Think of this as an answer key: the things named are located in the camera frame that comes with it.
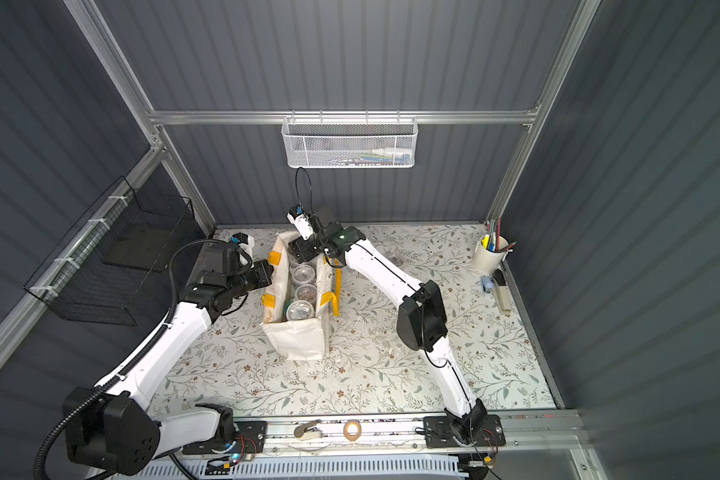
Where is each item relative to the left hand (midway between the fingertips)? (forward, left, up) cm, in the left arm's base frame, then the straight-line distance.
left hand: (277, 269), depth 81 cm
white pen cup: (+16, -67, -12) cm, 70 cm away
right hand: (+10, -6, 0) cm, 11 cm away
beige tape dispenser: (-35, -10, -21) cm, 42 cm away
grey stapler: (+4, -69, -17) cm, 71 cm away
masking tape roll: (-34, -19, -22) cm, 45 cm away
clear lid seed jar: (+3, -6, -7) cm, 9 cm away
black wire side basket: (-4, +39, +6) cm, 40 cm away
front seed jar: (-3, -7, -7) cm, 11 cm away
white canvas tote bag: (-17, -7, -7) cm, 20 cm away
